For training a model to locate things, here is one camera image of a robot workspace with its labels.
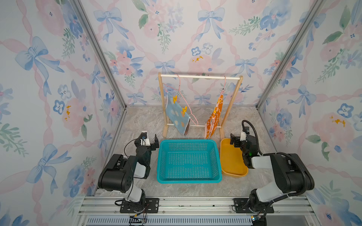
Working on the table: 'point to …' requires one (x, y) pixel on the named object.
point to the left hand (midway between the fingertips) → (149, 134)
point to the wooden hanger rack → (222, 132)
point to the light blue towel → (176, 116)
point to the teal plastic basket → (189, 161)
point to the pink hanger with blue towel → (181, 99)
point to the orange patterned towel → (213, 121)
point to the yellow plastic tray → (232, 163)
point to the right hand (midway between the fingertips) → (240, 133)
